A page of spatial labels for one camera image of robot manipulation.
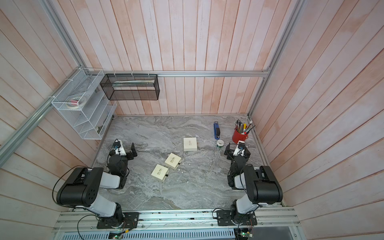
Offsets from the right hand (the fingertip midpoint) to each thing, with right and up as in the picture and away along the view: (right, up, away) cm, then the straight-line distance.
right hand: (237, 144), depth 90 cm
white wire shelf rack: (-82, +14, -12) cm, 84 cm away
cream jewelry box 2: (-29, -1, +8) cm, 30 cm away
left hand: (-69, -1, +1) cm, 69 cm away
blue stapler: (-10, +8, +15) cm, 19 cm away
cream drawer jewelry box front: (-47, -17, -3) cm, 50 cm away
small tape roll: (-8, -1, +11) cm, 14 cm away
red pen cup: (+2, +4, +8) cm, 9 cm away
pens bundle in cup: (+6, +10, +8) cm, 14 cm away
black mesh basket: (-71, +39, +14) cm, 82 cm away
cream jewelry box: (-40, -11, +1) cm, 41 cm away
